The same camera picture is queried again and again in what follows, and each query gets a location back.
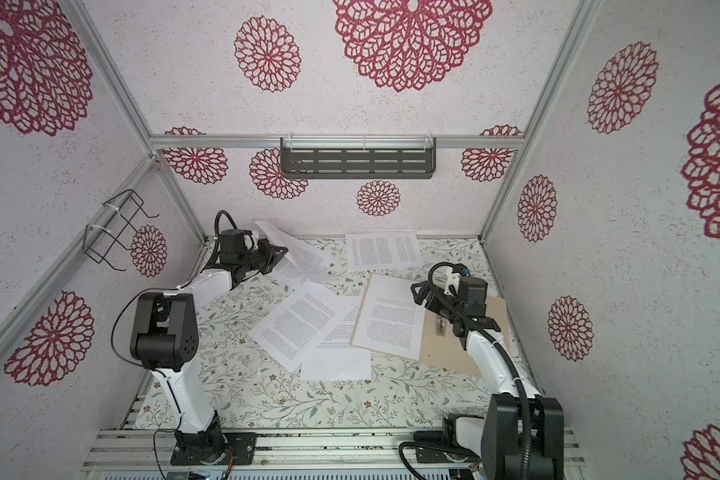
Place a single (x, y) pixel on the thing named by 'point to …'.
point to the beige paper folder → (442, 344)
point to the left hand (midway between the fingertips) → (289, 252)
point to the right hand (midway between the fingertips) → (424, 287)
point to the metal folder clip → (440, 327)
